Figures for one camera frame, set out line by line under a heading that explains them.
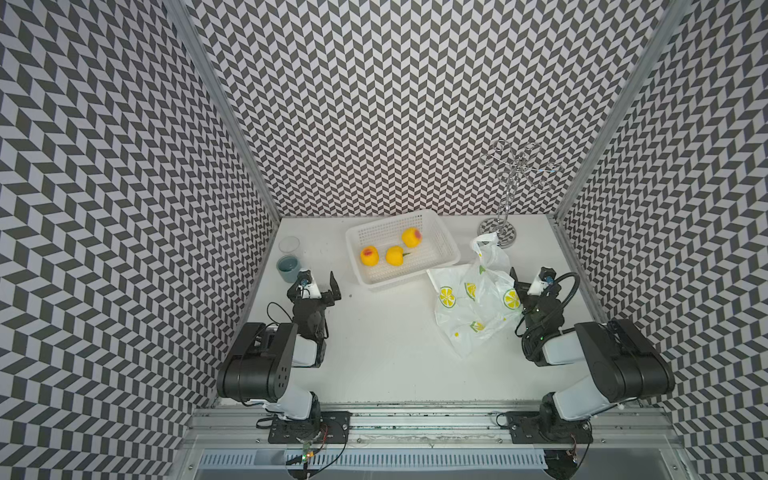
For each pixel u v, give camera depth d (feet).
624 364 1.47
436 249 3.45
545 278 2.41
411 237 3.45
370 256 3.27
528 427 2.38
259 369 1.47
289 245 3.36
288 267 3.16
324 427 2.32
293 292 2.64
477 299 2.71
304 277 2.44
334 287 2.72
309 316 2.20
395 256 3.26
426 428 2.44
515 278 2.64
